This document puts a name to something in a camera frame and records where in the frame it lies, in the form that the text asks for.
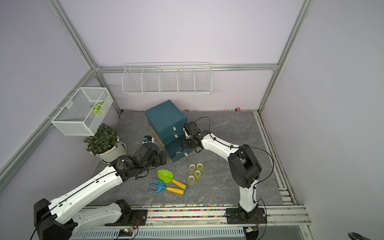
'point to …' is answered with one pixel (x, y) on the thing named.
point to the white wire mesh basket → (83, 114)
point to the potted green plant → (105, 143)
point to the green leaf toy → (97, 107)
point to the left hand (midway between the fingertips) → (158, 156)
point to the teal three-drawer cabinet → (167, 122)
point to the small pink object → (238, 109)
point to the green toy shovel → (167, 177)
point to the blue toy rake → (160, 186)
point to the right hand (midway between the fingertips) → (184, 142)
